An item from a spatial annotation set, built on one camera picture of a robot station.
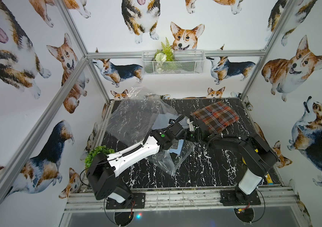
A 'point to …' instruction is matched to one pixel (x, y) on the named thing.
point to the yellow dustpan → (269, 179)
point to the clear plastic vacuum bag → (137, 114)
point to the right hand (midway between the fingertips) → (177, 133)
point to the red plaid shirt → (218, 116)
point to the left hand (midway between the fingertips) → (174, 139)
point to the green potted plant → (96, 151)
